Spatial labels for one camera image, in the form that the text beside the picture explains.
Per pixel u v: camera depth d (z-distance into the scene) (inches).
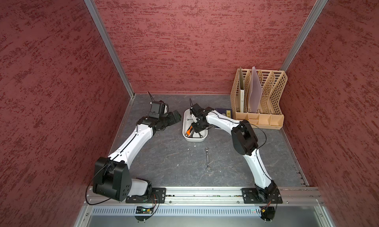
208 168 32.7
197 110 31.9
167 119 29.0
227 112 43.0
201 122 33.4
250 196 29.2
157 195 29.7
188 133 38.3
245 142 23.1
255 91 38.3
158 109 25.3
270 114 39.3
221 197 29.8
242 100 35.3
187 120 40.7
